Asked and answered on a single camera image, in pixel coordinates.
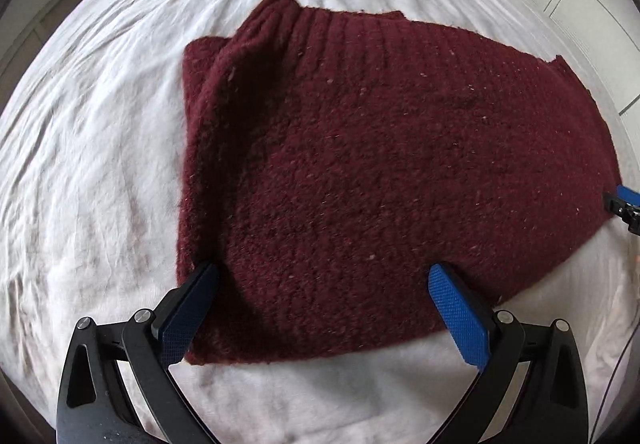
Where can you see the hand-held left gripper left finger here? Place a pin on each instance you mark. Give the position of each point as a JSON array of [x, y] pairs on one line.
[[186, 319]]

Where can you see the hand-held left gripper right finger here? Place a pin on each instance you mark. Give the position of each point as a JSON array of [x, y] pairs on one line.
[[460, 316]]

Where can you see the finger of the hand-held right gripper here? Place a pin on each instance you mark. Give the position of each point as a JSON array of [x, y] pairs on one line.
[[627, 206]]

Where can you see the dark red knitted sweater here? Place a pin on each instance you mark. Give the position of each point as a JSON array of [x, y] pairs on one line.
[[375, 173]]

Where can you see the bed with white sheet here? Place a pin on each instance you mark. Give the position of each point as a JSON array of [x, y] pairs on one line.
[[100, 123]]

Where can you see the beige low wall cabinet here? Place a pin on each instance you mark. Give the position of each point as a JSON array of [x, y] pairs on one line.
[[50, 18]]

